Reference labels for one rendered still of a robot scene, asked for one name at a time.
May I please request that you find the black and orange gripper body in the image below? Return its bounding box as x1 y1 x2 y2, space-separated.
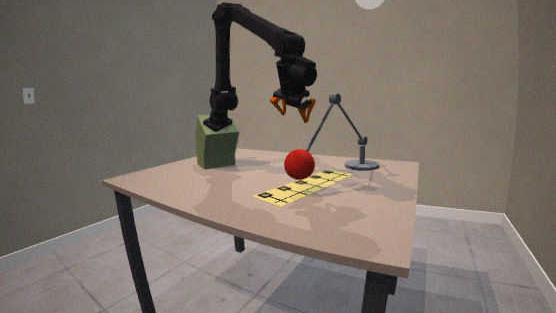
273 79 312 110

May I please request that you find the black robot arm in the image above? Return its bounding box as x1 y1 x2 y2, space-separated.
203 2 317 132

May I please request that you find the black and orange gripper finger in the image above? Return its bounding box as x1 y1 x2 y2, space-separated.
298 98 316 123
270 97 286 115

